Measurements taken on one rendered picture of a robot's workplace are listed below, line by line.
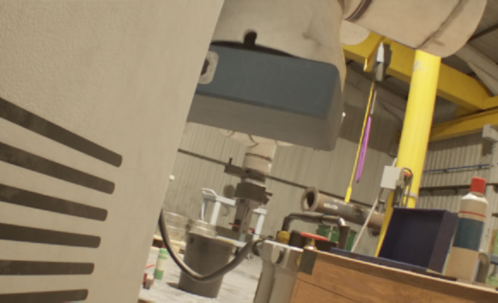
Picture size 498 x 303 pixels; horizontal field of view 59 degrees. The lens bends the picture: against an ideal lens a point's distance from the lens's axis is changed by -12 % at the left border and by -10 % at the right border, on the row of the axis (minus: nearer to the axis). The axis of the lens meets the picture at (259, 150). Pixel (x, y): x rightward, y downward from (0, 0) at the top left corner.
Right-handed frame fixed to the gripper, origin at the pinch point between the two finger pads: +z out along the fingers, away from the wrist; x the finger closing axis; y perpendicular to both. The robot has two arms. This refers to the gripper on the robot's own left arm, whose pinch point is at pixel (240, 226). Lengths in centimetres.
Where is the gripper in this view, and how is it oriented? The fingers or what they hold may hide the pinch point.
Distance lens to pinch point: 148.4
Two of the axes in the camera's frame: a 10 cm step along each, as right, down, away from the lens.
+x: -3.6, 0.6, 9.3
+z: -2.5, 9.5, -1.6
